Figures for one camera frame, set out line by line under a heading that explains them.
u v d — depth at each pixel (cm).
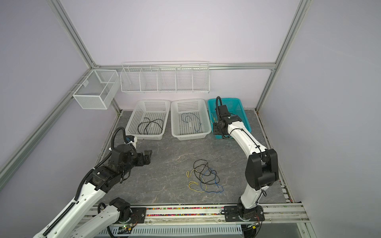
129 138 64
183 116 116
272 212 76
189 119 115
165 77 99
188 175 85
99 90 98
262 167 47
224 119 63
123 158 54
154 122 112
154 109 119
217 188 82
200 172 87
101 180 49
